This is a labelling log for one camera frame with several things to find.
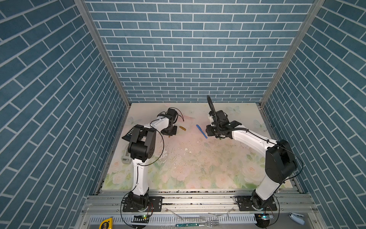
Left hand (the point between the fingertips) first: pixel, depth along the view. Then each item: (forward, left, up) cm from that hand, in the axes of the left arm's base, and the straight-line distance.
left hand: (171, 132), depth 103 cm
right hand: (-5, -24, +12) cm, 27 cm away
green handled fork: (-54, -22, +1) cm, 58 cm away
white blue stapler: (-52, -66, +2) cm, 84 cm away
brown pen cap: (+4, -8, 0) cm, 9 cm away
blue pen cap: (+4, -21, +1) cm, 21 cm away
